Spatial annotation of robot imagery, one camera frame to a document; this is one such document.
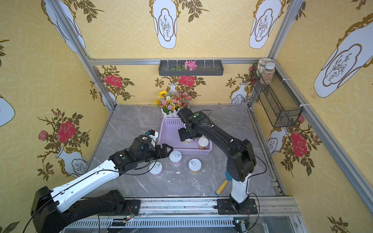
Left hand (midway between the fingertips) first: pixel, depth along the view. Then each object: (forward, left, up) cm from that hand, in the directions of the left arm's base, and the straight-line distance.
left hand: (164, 148), depth 78 cm
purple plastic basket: (+21, 0, -18) cm, 27 cm away
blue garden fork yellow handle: (-17, -32, -14) cm, 38 cm away
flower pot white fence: (+34, -2, -1) cm, 34 cm away
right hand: (+11, -15, -2) cm, 18 cm away
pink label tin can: (-1, -5, -10) cm, 12 cm away
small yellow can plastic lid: (+7, -23, -9) cm, 25 cm away
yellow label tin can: (+5, -13, -2) cm, 14 cm away
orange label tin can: (-6, -17, -11) cm, 21 cm away
